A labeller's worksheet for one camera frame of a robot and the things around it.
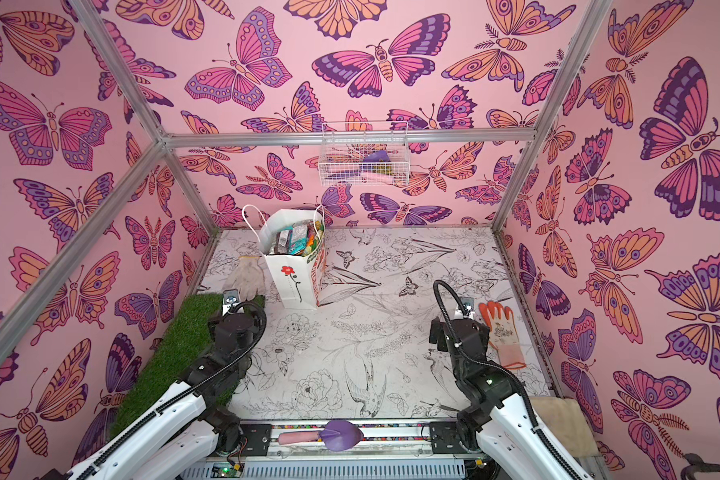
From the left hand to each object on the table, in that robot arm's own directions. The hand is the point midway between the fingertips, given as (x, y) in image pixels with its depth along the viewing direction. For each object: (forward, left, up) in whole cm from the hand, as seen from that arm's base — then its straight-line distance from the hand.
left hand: (237, 306), depth 79 cm
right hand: (-2, -58, -3) cm, 58 cm away
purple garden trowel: (-27, -27, -16) cm, 42 cm away
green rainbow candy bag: (+22, -21, +8) cm, 31 cm away
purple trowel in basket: (+41, -38, +16) cm, 58 cm away
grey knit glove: (+22, +8, -18) cm, 29 cm away
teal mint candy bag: (+18, -14, +6) cm, 24 cm away
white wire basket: (+46, -33, +16) cm, 59 cm away
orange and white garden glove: (-1, -75, -16) cm, 77 cm away
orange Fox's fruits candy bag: (+17, -19, +7) cm, 26 cm away
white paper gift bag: (+10, -15, -2) cm, 18 cm away
